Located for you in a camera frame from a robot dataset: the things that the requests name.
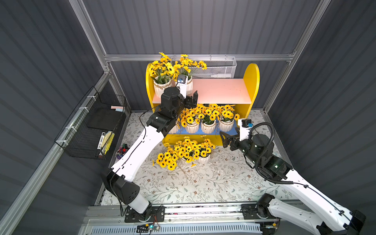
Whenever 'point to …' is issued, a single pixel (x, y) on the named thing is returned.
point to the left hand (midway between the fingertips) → (186, 88)
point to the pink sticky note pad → (115, 107)
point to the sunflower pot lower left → (175, 129)
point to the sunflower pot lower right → (227, 117)
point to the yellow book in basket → (109, 136)
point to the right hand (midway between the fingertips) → (231, 130)
